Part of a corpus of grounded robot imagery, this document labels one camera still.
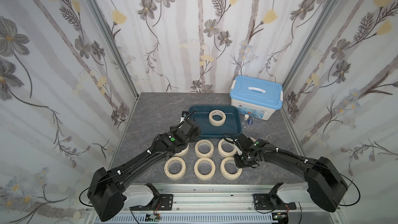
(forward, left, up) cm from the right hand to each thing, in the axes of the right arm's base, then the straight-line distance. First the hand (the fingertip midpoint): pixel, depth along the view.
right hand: (238, 161), depth 84 cm
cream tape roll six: (-9, +36, -1) cm, 37 cm away
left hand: (+12, +28, +13) cm, 33 cm away
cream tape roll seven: (-9, +19, -1) cm, 21 cm away
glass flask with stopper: (+27, -8, -3) cm, 28 cm away
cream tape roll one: (+5, +31, -1) cm, 32 cm away
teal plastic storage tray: (+27, 0, -5) cm, 27 cm away
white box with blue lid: (+36, -13, +12) cm, 41 cm away
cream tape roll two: (-8, +7, 0) cm, 10 cm away
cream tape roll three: (+12, +19, -2) cm, 23 cm away
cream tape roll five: (+16, -13, -6) cm, 22 cm away
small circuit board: (-27, +43, -2) cm, 50 cm away
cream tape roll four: (+4, +7, 0) cm, 8 cm away
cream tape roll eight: (+34, +11, -3) cm, 36 cm away
